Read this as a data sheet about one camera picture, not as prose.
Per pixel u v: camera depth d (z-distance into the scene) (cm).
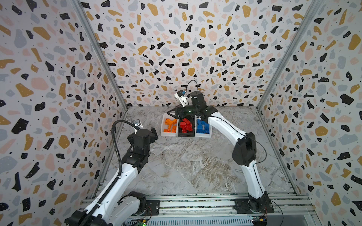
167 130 103
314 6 72
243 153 56
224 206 76
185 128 105
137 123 66
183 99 75
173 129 103
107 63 93
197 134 100
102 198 41
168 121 108
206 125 69
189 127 106
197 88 115
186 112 78
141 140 56
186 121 109
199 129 105
